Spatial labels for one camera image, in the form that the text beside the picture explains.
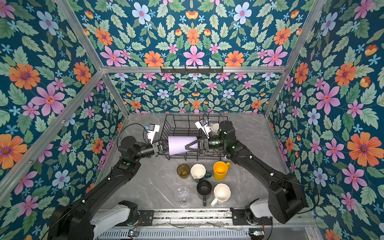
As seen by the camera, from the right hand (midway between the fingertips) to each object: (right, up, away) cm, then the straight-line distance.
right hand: (188, 145), depth 66 cm
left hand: (-6, +1, -1) cm, 6 cm away
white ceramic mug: (+17, -27, +13) cm, 34 cm away
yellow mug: (+17, -17, +21) cm, 32 cm away
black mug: (+7, -27, +15) cm, 32 cm away
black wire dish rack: (-8, +10, +46) cm, 47 cm away
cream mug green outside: (+4, -18, +20) cm, 28 cm away
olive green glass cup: (-6, -18, +22) cm, 29 cm away
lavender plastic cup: (-5, +1, -4) cm, 6 cm away
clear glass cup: (-5, -29, +14) cm, 33 cm away
